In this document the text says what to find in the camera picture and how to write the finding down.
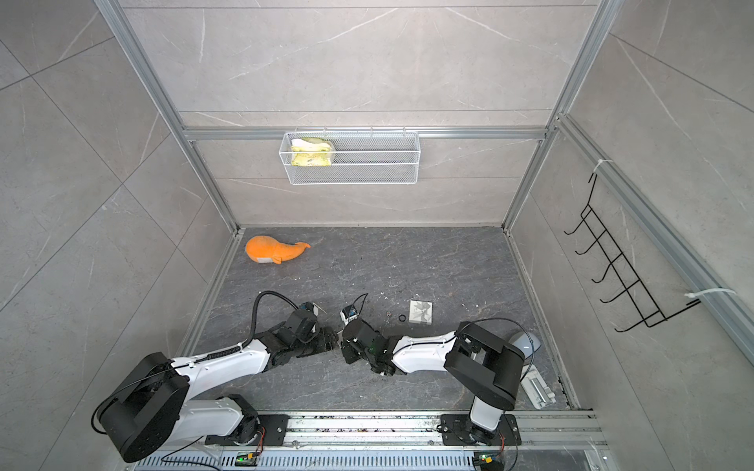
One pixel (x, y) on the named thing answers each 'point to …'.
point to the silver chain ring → (389, 314)
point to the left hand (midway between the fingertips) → (335, 336)
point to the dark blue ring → (403, 316)
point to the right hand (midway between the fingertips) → (346, 340)
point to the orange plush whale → (268, 249)
